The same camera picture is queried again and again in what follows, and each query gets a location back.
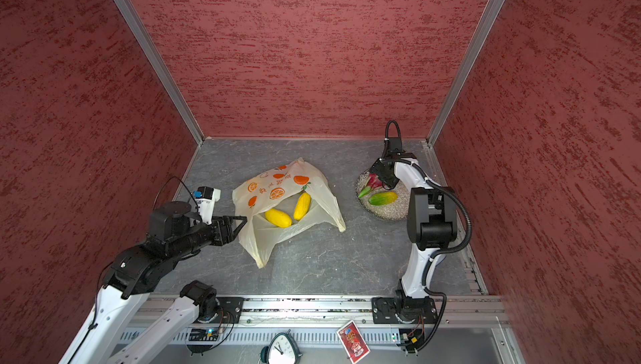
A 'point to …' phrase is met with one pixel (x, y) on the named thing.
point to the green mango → (382, 198)
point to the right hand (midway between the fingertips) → (378, 177)
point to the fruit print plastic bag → (279, 189)
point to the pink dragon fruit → (373, 181)
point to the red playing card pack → (353, 341)
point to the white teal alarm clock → (282, 349)
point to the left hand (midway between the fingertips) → (238, 226)
